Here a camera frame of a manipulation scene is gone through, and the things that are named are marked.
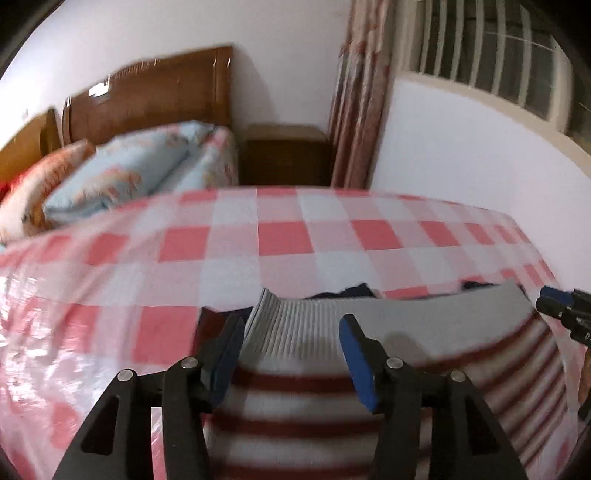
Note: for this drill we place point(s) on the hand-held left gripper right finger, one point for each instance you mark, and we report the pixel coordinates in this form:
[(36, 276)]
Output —
[(358, 364)]

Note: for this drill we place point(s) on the pink floral curtain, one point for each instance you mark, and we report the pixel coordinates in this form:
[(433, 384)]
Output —
[(360, 92)]

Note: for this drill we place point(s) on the small wooden headboard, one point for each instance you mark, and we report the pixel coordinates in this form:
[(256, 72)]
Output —
[(23, 147)]

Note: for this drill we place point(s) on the window with cream grille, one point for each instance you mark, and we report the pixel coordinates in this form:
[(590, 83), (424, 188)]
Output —
[(498, 50)]

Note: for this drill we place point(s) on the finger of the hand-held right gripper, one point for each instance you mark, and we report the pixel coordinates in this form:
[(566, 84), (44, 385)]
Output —
[(554, 300)]

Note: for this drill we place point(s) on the wooden nightstand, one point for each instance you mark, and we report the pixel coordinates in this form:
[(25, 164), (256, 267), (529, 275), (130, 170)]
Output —
[(286, 157)]

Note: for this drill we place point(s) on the large wooden headboard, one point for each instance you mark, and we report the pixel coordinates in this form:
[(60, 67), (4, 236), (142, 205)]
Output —
[(152, 101)]

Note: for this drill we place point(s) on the striped knit sweater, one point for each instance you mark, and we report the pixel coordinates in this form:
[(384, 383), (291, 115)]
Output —
[(300, 443)]

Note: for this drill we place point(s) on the pink checkered bed cover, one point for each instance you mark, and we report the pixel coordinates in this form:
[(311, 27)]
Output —
[(286, 235)]

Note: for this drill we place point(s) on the light blue floral pillow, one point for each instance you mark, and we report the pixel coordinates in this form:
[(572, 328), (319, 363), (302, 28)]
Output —
[(120, 170)]

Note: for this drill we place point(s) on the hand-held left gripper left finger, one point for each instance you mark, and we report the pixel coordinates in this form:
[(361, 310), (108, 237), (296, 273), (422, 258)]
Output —
[(226, 360)]

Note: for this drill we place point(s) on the orange floral pillow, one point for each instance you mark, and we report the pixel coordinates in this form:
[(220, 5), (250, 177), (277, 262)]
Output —
[(32, 194)]

